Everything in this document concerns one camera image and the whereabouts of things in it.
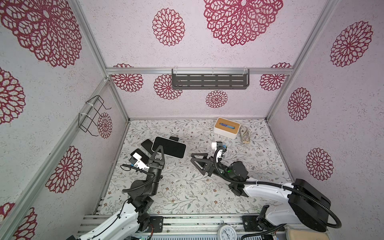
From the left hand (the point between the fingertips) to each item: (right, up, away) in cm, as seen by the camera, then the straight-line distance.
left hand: (164, 148), depth 67 cm
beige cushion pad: (+63, -40, +2) cm, 75 cm away
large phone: (+3, 0, 0) cm, 3 cm away
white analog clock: (+29, -39, +2) cm, 49 cm away
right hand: (+13, -3, -5) cm, 14 cm away
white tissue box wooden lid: (+39, +11, +43) cm, 59 cm away
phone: (0, +3, +42) cm, 42 cm away
